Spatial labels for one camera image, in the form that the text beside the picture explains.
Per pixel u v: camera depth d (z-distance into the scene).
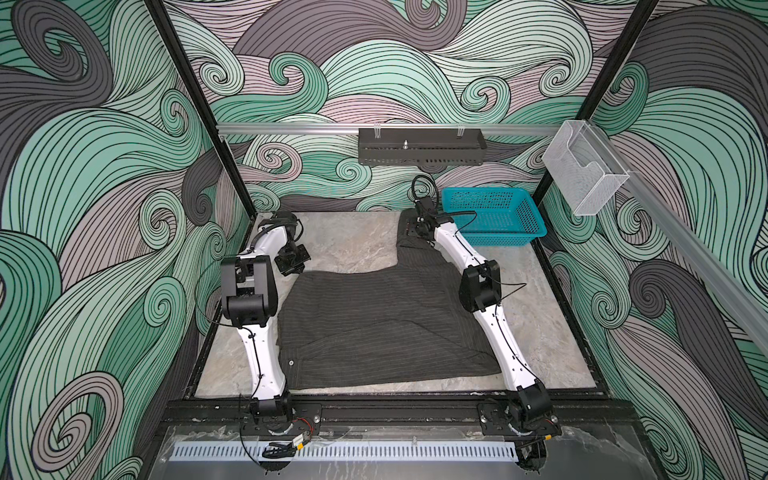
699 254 0.58
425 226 0.87
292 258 0.88
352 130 0.94
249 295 0.56
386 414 0.74
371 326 0.91
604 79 0.82
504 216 1.21
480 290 0.72
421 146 0.95
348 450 0.70
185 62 0.80
